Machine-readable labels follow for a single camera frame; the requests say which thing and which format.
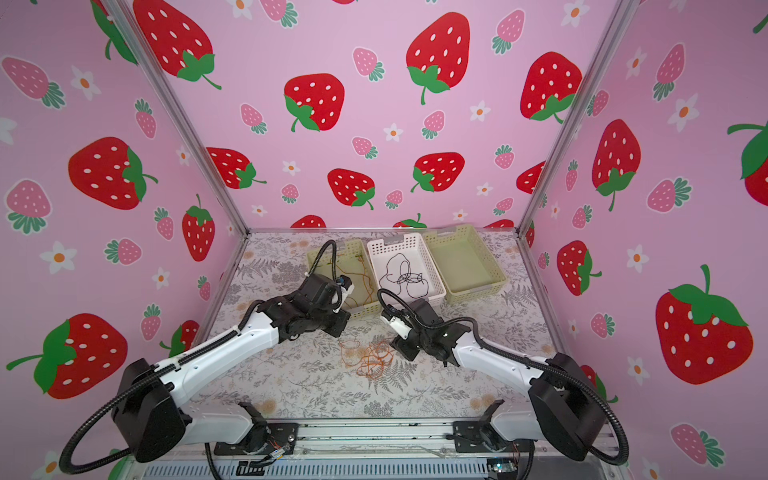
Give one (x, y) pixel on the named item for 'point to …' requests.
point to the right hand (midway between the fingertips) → (394, 336)
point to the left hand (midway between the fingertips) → (348, 316)
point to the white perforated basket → (405, 269)
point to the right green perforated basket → (462, 264)
